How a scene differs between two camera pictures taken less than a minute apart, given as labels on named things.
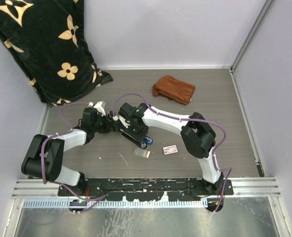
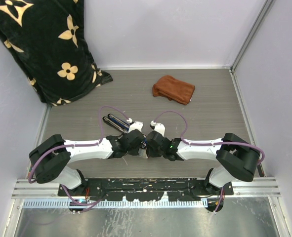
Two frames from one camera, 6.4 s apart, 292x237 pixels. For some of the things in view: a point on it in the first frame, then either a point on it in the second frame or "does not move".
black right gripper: (137, 136) -> (150, 153)
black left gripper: (111, 126) -> (135, 151)
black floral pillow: (48, 37) does not move
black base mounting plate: (146, 189) does not move
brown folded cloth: (173, 89) does not move
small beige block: (142, 152) does not move
